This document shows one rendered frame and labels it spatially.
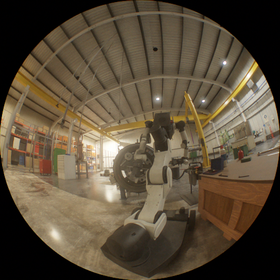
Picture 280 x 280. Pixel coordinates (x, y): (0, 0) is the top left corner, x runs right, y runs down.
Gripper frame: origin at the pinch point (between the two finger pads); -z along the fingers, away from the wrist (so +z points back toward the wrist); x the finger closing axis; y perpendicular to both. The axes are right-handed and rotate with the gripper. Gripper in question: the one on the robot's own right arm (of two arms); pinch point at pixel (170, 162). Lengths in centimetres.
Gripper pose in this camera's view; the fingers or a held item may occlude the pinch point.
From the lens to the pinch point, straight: 131.3
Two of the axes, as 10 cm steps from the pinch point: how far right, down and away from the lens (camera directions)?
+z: 10.0, -0.4, -0.5
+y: -0.6, -6.4, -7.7
